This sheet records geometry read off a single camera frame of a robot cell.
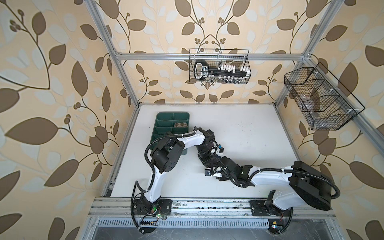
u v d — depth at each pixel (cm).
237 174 65
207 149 80
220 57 90
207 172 73
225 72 83
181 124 102
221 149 84
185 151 97
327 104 72
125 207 76
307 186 43
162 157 55
